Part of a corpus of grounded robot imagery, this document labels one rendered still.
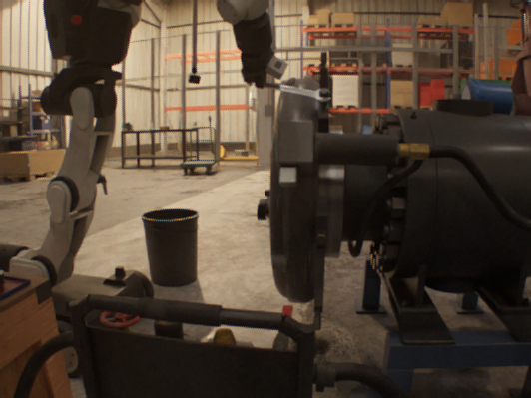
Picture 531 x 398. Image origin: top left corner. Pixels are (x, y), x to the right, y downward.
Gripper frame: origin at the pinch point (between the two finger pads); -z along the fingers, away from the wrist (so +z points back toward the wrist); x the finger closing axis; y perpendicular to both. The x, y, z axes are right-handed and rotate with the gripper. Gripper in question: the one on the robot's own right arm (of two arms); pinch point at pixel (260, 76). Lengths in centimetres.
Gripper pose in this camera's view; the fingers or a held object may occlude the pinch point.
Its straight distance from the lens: 101.2
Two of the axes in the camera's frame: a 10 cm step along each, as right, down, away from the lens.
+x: 3.5, -8.2, 4.4
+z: -1.1, -5.1, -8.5
